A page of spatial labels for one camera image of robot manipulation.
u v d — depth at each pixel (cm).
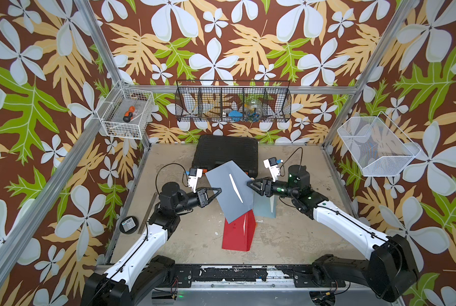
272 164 69
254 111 97
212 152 109
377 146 82
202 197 64
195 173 68
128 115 80
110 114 80
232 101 97
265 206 93
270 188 67
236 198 75
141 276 56
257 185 75
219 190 71
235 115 95
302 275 73
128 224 86
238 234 86
